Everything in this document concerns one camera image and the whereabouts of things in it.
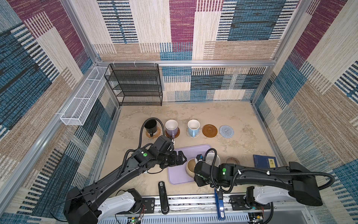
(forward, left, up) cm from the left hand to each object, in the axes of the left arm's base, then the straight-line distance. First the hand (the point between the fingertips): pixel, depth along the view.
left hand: (181, 160), depth 73 cm
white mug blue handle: (+27, -9, -8) cm, 30 cm away
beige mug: (-2, -4, -7) cm, 8 cm away
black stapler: (-16, +9, -12) cm, 23 cm away
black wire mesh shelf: (+60, +34, +2) cm, 70 cm away
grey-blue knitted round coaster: (+27, -33, -15) cm, 45 cm away
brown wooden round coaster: (+24, +3, -15) cm, 29 cm away
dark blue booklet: (+4, -52, -15) cm, 54 cm away
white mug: (+7, -18, -15) cm, 25 cm away
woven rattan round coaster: (+23, +18, -12) cm, 32 cm away
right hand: (-7, -9, -11) cm, 16 cm away
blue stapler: (-19, -18, -12) cm, 29 cm away
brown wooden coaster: (+27, -21, -14) cm, 37 cm away
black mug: (+25, +19, -5) cm, 32 cm away
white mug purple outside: (+29, +7, -13) cm, 33 cm away
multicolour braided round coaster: (+24, -5, -14) cm, 29 cm away
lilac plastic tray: (-3, +3, -13) cm, 14 cm away
